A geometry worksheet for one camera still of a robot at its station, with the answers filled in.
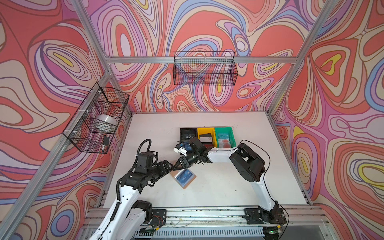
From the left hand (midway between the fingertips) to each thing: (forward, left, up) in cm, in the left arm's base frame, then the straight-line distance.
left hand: (170, 167), depth 78 cm
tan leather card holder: (+1, -1, -9) cm, 9 cm away
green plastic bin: (+26, -34, -9) cm, 44 cm away
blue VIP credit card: (-1, -7, -11) cm, 13 cm away
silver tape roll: (+15, +31, +21) cm, 41 cm away
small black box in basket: (+8, +31, +14) cm, 35 cm away
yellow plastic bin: (+28, -21, -4) cm, 35 cm away
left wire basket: (+14, +37, +19) cm, 44 cm away
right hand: (+1, -3, -7) cm, 7 cm away
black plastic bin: (+29, -6, -10) cm, 31 cm away
